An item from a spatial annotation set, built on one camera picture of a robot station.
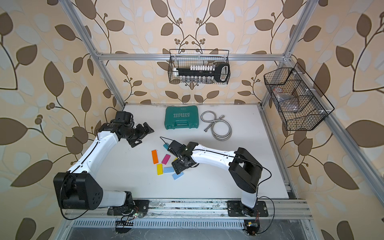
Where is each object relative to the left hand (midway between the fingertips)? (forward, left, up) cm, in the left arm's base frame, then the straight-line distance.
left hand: (146, 133), depth 83 cm
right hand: (-13, -20, -13) cm, 28 cm away
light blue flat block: (-14, -12, -18) cm, 26 cm away
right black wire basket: (+6, -80, +18) cm, 82 cm away
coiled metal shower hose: (+15, -46, -18) cm, 51 cm away
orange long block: (-6, -2, -18) cm, 19 cm away
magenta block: (-7, -9, -18) cm, 21 cm away
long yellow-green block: (-18, -19, +7) cm, 28 cm away
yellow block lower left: (-12, -6, -19) cm, 23 cm away
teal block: (+1, -8, -16) cm, 18 cm away
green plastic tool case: (+23, -17, -13) cm, 31 cm away
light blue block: (-17, -16, -19) cm, 30 cm away
